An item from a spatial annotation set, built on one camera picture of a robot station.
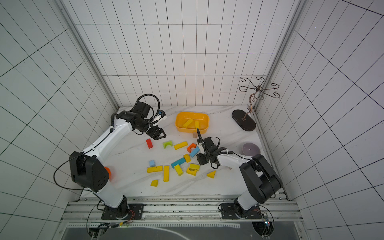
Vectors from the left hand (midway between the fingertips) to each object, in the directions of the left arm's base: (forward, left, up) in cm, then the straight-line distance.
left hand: (158, 135), depth 82 cm
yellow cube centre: (-6, -16, -17) cm, 24 cm away
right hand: (-3, -25, -17) cm, 30 cm away
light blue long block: (-1, -21, -17) cm, 27 cm away
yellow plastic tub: (+27, -11, -17) cm, 34 cm away
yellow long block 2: (-13, +4, -17) cm, 22 cm away
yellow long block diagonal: (+21, -15, -15) cm, 30 cm away
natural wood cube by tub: (+12, -21, -17) cm, 29 cm away
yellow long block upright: (-16, -4, -17) cm, 24 cm away
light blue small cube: (-10, +5, -16) cm, 19 cm away
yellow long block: (+4, -11, -17) cm, 21 cm away
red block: (+4, +10, -16) cm, 19 cm away
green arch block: (+4, -4, -16) cm, 17 cm away
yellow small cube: (+20, -22, -16) cm, 34 cm away
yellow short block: (-14, -12, -16) cm, 24 cm away
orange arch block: (+3, -19, -16) cm, 25 cm away
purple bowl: (0, -57, -14) cm, 58 cm away
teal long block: (-8, -11, -17) cm, 22 cm away
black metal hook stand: (+26, -57, -15) cm, 64 cm away
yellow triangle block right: (-16, -31, -16) cm, 38 cm away
